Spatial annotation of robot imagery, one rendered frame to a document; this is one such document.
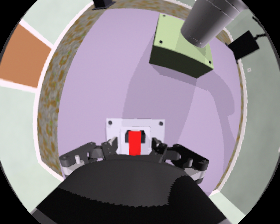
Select ball valve with red lever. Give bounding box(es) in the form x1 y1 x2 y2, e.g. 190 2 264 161
121 126 150 156

